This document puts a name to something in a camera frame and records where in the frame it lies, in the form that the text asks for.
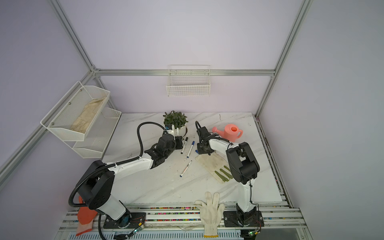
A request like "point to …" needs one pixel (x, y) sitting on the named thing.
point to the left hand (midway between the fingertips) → (181, 137)
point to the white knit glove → (211, 213)
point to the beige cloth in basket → (84, 118)
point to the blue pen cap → (196, 151)
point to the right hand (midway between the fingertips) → (202, 149)
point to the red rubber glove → (86, 216)
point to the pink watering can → (231, 132)
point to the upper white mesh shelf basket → (73, 116)
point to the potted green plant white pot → (178, 120)
